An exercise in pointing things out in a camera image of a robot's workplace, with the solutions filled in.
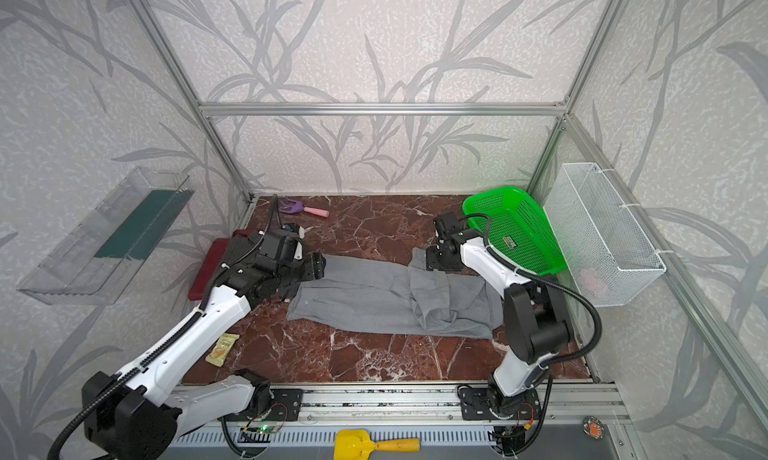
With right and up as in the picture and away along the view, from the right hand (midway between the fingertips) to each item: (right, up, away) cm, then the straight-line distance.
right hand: (436, 254), depth 93 cm
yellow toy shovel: (-21, -40, -26) cm, 52 cm away
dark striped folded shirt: (-65, +1, +3) cm, 65 cm away
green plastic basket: (+34, +8, +20) cm, 40 cm away
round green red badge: (+35, -39, -22) cm, 57 cm away
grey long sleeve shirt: (-12, -13, -1) cm, 17 cm away
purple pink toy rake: (-55, +16, +27) cm, 64 cm away
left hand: (-33, +1, -12) cm, 35 cm away
